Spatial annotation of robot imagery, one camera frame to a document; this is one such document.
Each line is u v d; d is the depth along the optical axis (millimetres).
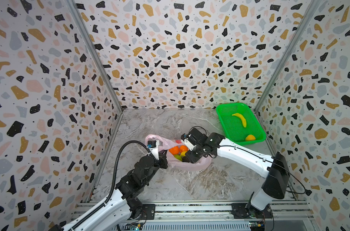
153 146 616
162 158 637
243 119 1130
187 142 641
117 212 586
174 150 922
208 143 554
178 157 900
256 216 698
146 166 531
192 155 702
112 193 487
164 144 676
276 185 419
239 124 1130
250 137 994
